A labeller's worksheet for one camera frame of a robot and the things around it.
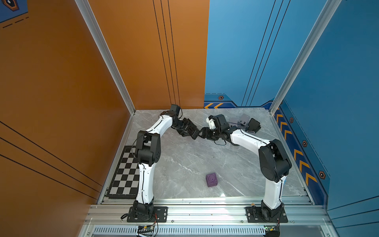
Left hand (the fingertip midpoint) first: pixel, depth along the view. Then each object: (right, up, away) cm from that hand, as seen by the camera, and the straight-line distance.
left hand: (194, 126), depth 98 cm
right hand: (+4, -5, -5) cm, 8 cm away
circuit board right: (+38, -50, -27) cm, 68 cm away
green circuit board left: (-25, -51, -25) cm, 62 cm away
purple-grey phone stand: (+35, +3, +8) cm, 37 cm away
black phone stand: (-3, -2, -2) cm, 4 cm away
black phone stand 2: (+41, 0, +2) cm, 41 cm away
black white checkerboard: (-39, -31, -17) cm, 52 cm away
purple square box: (+9, -29, -17) cm, 35 cm away
